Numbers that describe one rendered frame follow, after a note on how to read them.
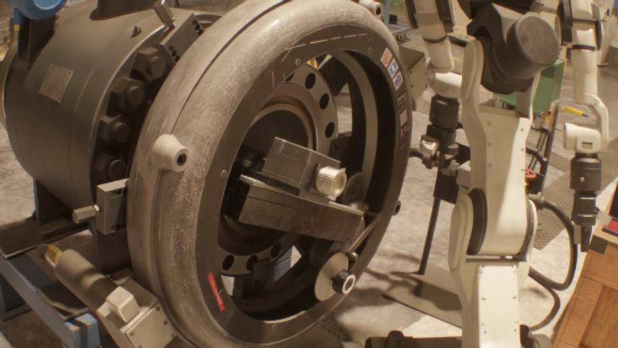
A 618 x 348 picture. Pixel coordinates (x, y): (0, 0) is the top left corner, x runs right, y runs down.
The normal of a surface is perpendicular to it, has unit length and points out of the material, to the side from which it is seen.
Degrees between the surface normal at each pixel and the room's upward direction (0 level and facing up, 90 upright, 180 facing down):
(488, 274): 38
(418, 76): 90
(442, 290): 0
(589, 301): 90
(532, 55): 62
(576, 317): 90
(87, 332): 90
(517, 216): 54
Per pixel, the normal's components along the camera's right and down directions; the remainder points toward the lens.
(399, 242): 0.11, -0.92
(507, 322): 0.11, -0.49
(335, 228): 0.78, 0.31
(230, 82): 0.40, -0.03
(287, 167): -0.51, -0.17
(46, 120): -0.59, 0.07
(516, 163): 0.09, -0.13
